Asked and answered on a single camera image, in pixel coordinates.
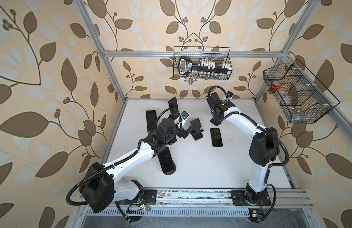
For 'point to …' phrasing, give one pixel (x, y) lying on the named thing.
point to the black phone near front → (166, 160)
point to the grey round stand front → (170, 172)
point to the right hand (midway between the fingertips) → (223, 108)
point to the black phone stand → (216, 137)
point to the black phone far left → (151, 118)
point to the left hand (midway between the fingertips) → (186, 117)
